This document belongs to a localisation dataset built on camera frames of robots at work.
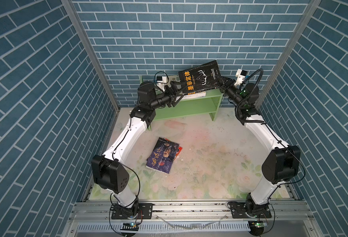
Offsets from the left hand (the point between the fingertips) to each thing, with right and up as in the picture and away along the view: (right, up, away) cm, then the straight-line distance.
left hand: (190, 91), depth 67 cm
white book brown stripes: (+6, +2, +21) cm, 22 cm away
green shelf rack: (+15, -3, +39) cm, 42 cm away
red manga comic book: (-5, -33, +29) cm, 44 cm away
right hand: (+13, +8, +4) cm, 16 cm away
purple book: (-16, -35, +24) cm, 46 cm away
